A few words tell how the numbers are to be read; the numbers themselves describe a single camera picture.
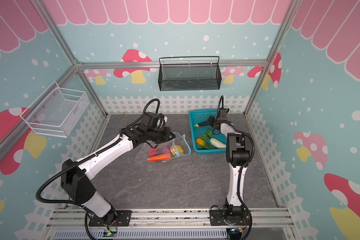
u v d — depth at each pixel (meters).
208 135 1.03
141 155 0.94
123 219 0.75
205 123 1.09
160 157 0.87
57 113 1.19
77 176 0.42
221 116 0.85
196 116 1.03
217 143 0.99
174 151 0.78
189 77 0.91
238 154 0.59
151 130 0.66
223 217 0.74
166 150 0.92
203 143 0.98
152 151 0.94
